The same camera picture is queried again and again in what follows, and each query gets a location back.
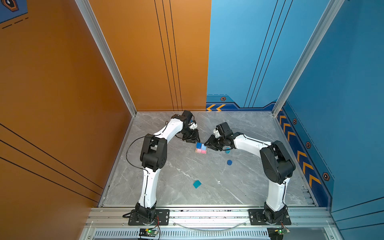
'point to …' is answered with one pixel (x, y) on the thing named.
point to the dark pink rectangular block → (203, 151)
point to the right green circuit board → (277, 233)
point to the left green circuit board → (149, 232)
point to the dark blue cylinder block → (229, 162)
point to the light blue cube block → (203, 147)
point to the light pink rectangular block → (199, 150)
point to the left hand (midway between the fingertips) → (198, 140)
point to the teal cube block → (197, 184)
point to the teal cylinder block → (227, 151)
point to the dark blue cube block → (198, 145)
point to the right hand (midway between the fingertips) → (204, 145)
